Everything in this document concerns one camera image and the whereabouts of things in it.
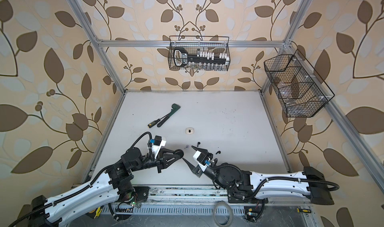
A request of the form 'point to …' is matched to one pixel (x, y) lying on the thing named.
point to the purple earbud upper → (187, 146)
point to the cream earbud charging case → (189, 131)
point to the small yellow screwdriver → (304, 210)
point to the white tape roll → (231, 215)
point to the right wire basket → (301, 91)
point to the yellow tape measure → (98, 211)
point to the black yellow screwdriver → (153, 123)
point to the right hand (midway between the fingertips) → (189, 153)
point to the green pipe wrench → (175, 107)
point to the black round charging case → (179, 152)
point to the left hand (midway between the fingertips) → (179, 156)
